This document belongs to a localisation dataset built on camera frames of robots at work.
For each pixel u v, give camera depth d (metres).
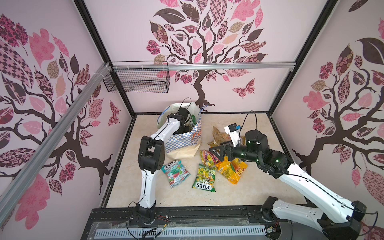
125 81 1.21
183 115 0.80
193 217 0.74
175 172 0.85
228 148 0.57
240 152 0.56
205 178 0.81
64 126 0.57
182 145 0.83
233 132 0.58
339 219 0.39
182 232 0.70
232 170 0.83
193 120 0.98
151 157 0.57
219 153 0.57
